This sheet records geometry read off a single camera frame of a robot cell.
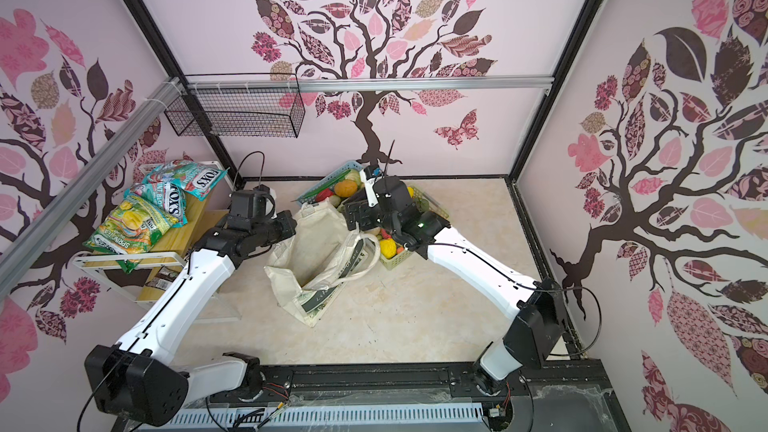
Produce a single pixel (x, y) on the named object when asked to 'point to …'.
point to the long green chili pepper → (324, 185)
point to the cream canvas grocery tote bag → (311, 269)
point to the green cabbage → (355, 176)
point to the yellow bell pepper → (388, 247)
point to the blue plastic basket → (349, 165)
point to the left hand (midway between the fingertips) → (296, 225)
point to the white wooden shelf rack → (155, 271)
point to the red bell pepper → (324, 194)
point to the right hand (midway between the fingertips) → (358, 200)
